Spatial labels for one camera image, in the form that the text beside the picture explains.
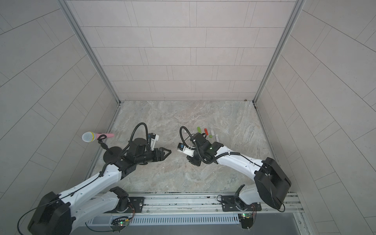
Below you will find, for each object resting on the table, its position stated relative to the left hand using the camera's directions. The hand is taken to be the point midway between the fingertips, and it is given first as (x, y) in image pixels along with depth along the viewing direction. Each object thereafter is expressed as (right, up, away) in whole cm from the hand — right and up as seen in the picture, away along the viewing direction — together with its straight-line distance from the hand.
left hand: (170, 152), depth 79 cm
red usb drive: (+21, +8, +20) cm, 30 cm away
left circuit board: (-21, -29, -13) cm, 38 cm away
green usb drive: (+16, +10, +21) cm, 28 cm away
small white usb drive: (+25, +9, +20) cm, 33 cm away
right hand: (+10, -3, +3) cm, 11 cm away
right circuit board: (+38, -30, -10) cm, 49 cm away
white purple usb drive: (+28, +5, +16) cm, 33 cm away
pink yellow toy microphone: (-36, +10, -11) cm, 39 cm away
